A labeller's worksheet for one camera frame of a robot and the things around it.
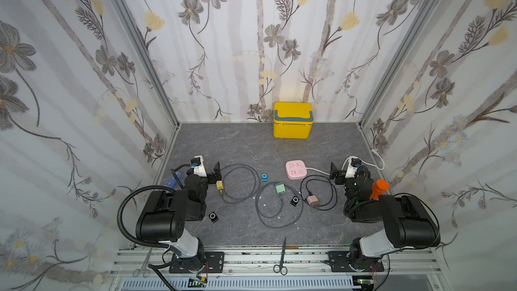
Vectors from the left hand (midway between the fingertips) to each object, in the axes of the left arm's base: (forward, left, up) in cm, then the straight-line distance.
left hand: (209, 161), depth 91 cm
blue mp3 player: (-3, -25, -11) cm, 28 cm away
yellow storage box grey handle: (+24, -41, +2) cm, 48 cm away
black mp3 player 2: (-22, -3, -9) cm, 24 cm away
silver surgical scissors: (-42, +19, -10) cm, 47 cm away
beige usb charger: (-16, -47, -9) cm, 50 cm away
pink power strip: (0, -41, -9) cm, 42 cm away
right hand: (-3, -62, +2) cm, 62 cm away
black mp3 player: (-16, -38, -9) cm, 43 cm away
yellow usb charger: (-9, -5, -7) cm, 12 cm away
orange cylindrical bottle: (-15, -73, 0) cm, 75 cm away
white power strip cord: (+14, -88, -14) cm, 90 cm away
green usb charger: (-10, -32, -8) cm, 35 cm away
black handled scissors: (-41, -30, -10) cm, 52 cm away
